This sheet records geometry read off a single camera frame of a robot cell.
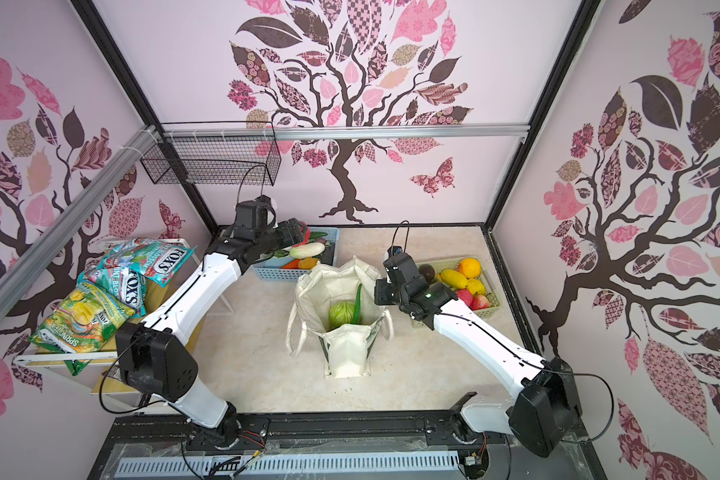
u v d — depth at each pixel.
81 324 0.53
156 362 0.43
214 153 0.95
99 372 0.67
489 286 0.95
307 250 1.03
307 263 1.00
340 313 0.87
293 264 1.05
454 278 0.96
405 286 0.58
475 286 0.94
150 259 0.62
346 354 0.79
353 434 0.76
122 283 0.59
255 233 0.63
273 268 0.98
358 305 0.89
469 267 0.97
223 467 0.72
